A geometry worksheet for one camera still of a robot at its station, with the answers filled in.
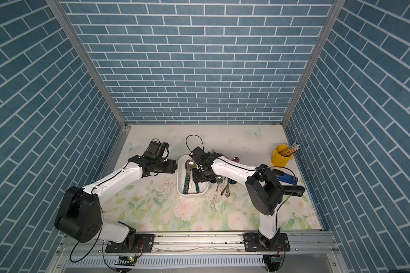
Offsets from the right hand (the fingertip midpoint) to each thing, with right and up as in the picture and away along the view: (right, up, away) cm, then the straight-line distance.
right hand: (197, 180), depth 88 cm
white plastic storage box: (-10, +2, +7) cm, 12 cm away
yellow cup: (+46, +10, +8) cm, 48 cm away
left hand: (-11, +7, 0) cm, 13 cm away
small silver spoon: (+16, -7, +1) cm, 18 cm away
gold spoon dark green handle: (-3, +6, +8) cm, 11 cm away
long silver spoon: (+12, -1, +3) cm, 12 cm away
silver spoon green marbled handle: (-7, +5, +9) cm, 12 cm away
